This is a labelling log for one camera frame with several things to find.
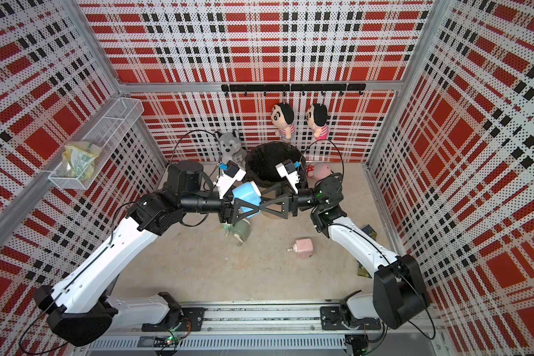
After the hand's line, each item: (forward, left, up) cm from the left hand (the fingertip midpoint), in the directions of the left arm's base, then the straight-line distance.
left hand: (255, 204), depth 61 cm
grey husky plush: (+46, +17, -20) cm, 53 cm away
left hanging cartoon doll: (+45, -8, -2) cm, 46 cm away
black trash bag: (+31, +1, -13) cm, 34 cm away
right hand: (0, -2, 0) cm, 2 cm away
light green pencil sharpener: (+9, +15, -32) cm, 36 cm away
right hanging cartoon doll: (+48, -23, -5) cm, 54 cm away
